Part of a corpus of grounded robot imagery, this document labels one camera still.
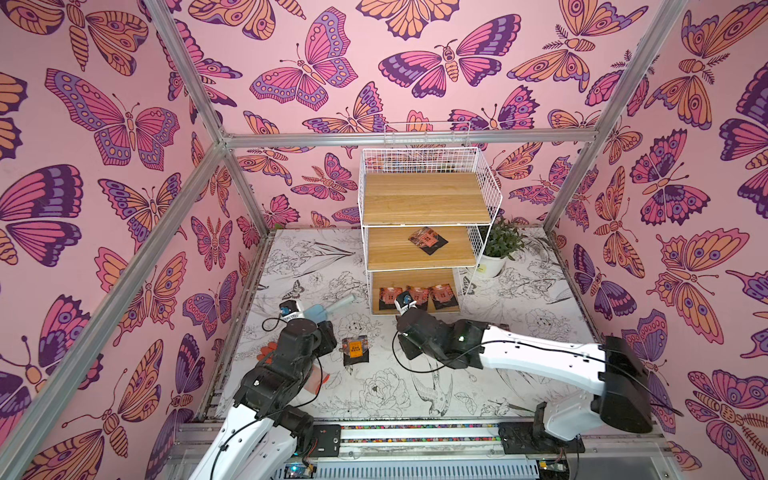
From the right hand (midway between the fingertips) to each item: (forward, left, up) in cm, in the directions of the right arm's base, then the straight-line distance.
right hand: (399, 337), depth 76 cm
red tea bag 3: (+21, -15, -14) cm, 29 cm away
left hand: (+2, +18, +3) cm, 19 cm away
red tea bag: (+24, -8, +11) cm, 28 cm away
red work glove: (-6, +23, -14) cm, 28 cm away
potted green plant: (+30, -32, +5) cm, 44 cm away
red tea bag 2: (+21, -7, -13) cm, 26 cm away
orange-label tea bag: (+2, +13, -13) cm, 19 cm away
